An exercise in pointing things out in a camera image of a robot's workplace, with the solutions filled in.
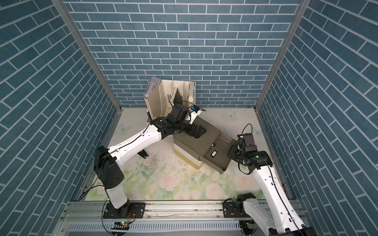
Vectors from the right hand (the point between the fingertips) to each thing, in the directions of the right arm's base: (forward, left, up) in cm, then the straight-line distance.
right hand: (232, 153), depth 77 cm
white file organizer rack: (+35, +49, +3) cm, 60 cm away
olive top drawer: (-1, +8, -3) cm, 8 cm away
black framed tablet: (+37, +36, +5) cm, 51 cm away
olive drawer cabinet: (-3, +21, +6) cm, 22 cm away
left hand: (+9, +16, +8) cm, 20 cm away
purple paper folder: (+39, +50, +15) cm, 65 cm away
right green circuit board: (-30, -10, -16) cm, 35 cm away
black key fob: (0, +10, -2) cm, 10 cm away
